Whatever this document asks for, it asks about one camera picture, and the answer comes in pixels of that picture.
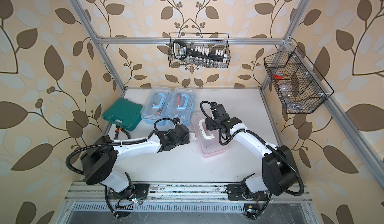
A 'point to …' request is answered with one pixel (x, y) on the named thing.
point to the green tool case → (125, 113)
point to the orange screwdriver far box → (178, 99)
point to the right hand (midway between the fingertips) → (212, 121)
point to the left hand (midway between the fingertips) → (186, 135)
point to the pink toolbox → (208, 140)
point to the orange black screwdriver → (158, 112)
